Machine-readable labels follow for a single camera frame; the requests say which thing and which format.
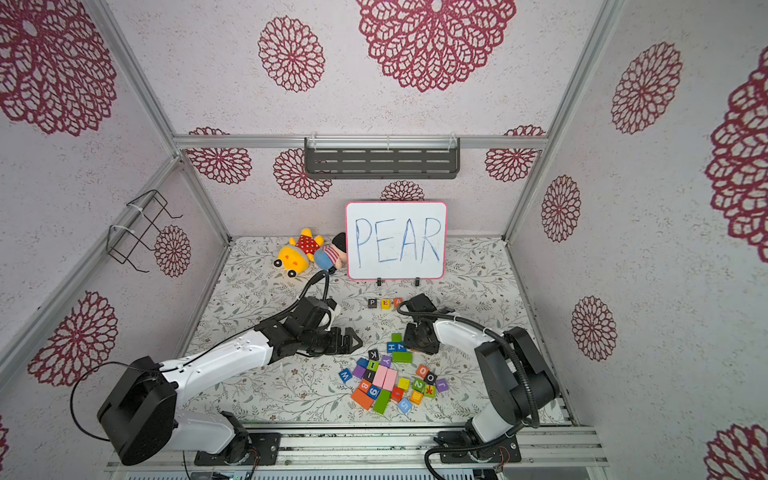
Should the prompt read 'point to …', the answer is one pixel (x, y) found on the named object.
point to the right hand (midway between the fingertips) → (409, 340)
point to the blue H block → (395, 347)
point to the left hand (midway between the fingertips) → (350, 347)
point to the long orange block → (362, 398)
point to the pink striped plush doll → (332, 255)
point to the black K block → (373, 354)
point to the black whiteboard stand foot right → (417, 281)
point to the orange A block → (397, 301)
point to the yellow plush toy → (294, 256)
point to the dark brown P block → (372, 303)
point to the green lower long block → (382, 401)
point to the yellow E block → (386, 303)
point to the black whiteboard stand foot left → (379, 280)
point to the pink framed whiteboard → (396, 241)
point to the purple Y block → (386, 360)
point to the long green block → (402, 357)
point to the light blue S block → (405, 405)
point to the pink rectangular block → (385, 378)
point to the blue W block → (345, 375)
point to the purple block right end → (442, 385)
